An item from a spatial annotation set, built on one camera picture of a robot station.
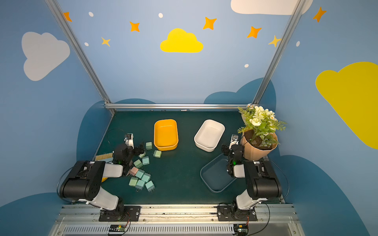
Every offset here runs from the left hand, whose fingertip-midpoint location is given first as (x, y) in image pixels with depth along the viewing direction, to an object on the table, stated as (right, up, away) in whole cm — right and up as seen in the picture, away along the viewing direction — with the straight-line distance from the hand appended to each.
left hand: (135, 140), depth 94 cm
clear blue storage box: (+51, -20, -7) cm, 55 cm away
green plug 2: (+14, -9, +1) cm, 17 cm away
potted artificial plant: (+77, +4, -9) cm, 77 cm away
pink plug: (+2, -18, -8) cm, 19 cm away
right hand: (+65, -1, +1) cm, 65 cm away
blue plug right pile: (+10, -21, -9) cm, 25 cm away
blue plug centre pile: (+6, -19, -8) cm, 22 cm away
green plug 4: (+3, -23, -10) cm, 25 cm away
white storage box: (+50, +3, +14) cm, 52 cm away
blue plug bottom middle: (+7, -24, -12) cm, 28 cm away
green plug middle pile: (+3, -14, -3) cm, 15 cm away
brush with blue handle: (-18, -12, +1) cm, 22 cm away
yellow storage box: (+18, +3, +12) cm, 22 cm away
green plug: (+8, -4, +4) cm, 10 cm away
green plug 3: (+7, -13, -1) cm, 15 cm away
